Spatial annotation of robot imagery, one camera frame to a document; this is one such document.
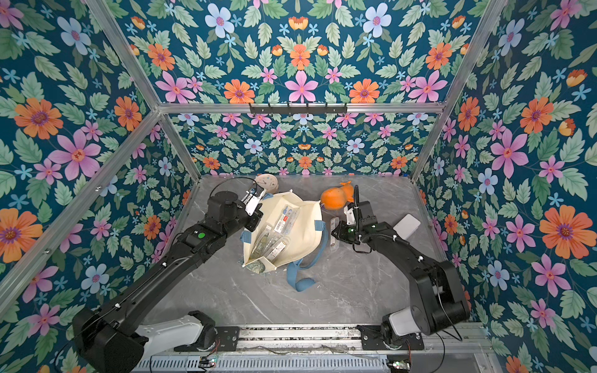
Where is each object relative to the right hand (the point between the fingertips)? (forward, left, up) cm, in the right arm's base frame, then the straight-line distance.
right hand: (339, 228), depth 87 cm
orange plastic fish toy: (+19, 0, -5) cm, 20 cm away
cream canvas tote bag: (-6, +12, -1) cm, 14 cm away
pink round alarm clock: (+32, +35, -7) cm, 47 cm away
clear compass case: (+7, +22, -4) cm, 23 cm away
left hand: (-1, +27, +16) cm, 31 cm away
